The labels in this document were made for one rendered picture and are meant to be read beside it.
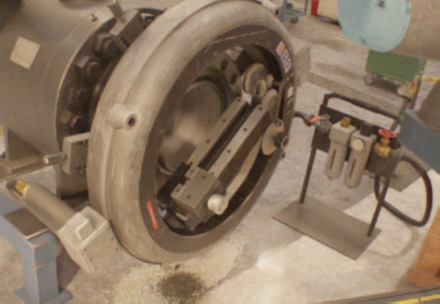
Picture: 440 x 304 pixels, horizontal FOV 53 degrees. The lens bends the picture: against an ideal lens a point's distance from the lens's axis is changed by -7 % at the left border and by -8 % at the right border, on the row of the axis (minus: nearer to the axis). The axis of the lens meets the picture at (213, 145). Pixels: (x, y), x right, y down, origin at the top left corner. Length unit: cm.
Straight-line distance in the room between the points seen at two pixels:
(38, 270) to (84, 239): 44
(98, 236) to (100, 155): 19
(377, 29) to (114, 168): 61
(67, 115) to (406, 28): 91
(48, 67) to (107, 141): 42
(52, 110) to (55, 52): 16
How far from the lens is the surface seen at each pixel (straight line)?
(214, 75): 132
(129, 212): 106
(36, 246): 142
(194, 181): 115
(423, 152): 81
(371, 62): 452
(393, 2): 65
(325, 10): 802
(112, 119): 96
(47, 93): 132
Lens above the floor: 112
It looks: 25 degrees down
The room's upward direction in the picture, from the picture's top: 8 degrees clockwise
